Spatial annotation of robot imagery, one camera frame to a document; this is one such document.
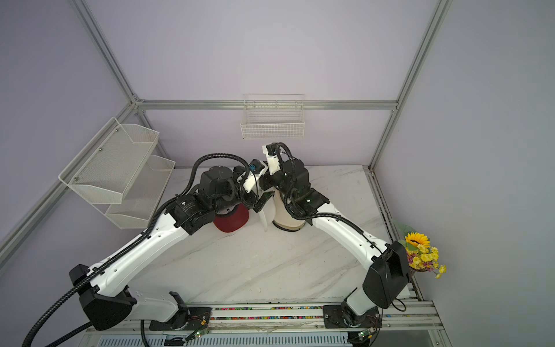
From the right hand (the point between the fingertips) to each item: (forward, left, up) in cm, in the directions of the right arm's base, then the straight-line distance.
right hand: (259, 165), depth 73 cm
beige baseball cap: (-3, -7, -31) cm, 32 cm away
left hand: (-7, 0, -1) cm, 7 cm away
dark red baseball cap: (-1, +16, -31) cm, 35 cm away
